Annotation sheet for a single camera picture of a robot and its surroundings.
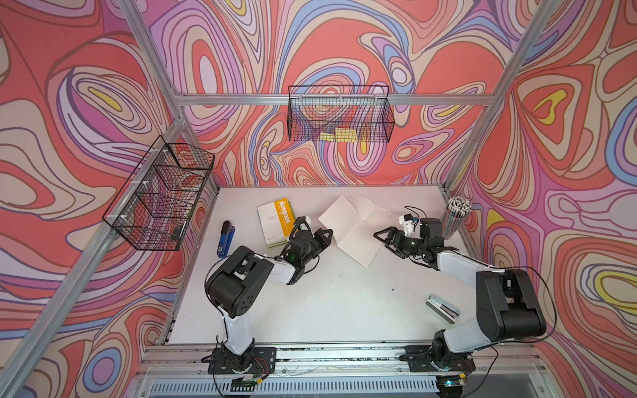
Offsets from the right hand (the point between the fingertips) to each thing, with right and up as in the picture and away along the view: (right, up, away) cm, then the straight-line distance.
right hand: (380, 245), depth 89 cm
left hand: (-16, +5, 0) cm, 16 cm away
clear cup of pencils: (+28, +13, -1) cm, 31 cm away
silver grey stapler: (+19, -20, -9) cm, 29 cm away
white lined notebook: (-6, +6, +12) cm, 15 cm away
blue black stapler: (-61, +3, +12) cm, 62 cm away
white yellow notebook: (-40, +9, +14) cm, 44 cm away
